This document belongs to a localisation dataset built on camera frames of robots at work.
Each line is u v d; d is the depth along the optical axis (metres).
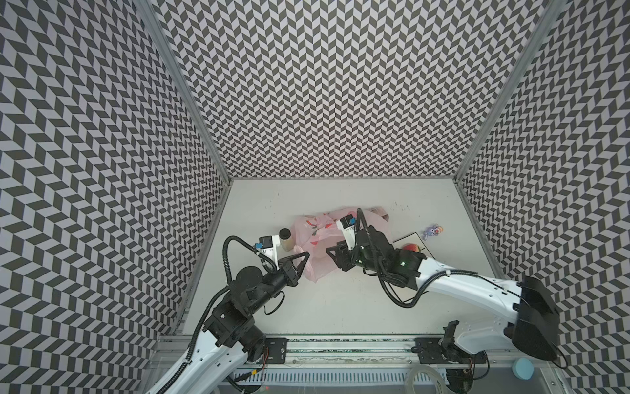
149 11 0.72
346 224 0.65
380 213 0.97
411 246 0.91
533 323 0.38
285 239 0.87
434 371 0.66
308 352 0.74
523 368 0.68
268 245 0.61
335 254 0.70
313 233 0.85
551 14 0.68
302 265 0.66
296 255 0.64
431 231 0.96
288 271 0.59
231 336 0.50
